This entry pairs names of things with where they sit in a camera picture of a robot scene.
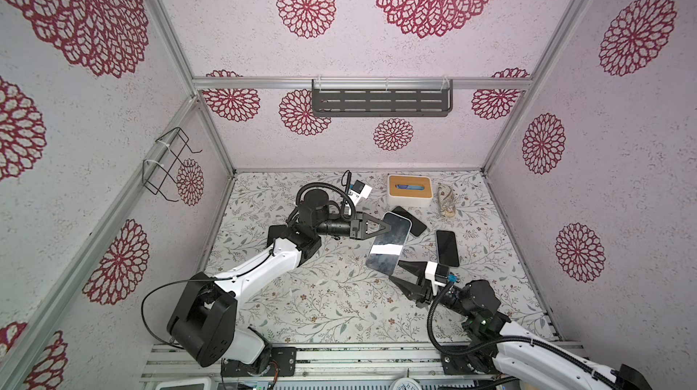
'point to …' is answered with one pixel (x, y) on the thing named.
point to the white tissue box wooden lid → (415, 191)
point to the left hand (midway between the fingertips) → (389, 232)
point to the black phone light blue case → (417, 226)
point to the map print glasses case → (446, 201)
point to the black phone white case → (387, 246)
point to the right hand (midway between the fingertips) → (395, 268)
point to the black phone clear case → (447, 248)
